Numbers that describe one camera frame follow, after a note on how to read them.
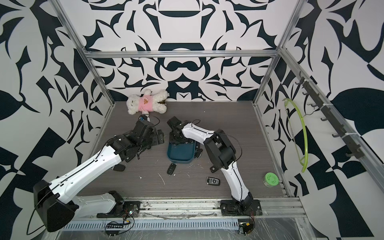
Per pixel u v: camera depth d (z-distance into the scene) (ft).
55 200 1.26
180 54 3.08
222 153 1.84
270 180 2.60
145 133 1.89
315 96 2.09
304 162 2.10
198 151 3.08
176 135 2.37
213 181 2.70
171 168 2.85
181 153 2.93
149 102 3.55
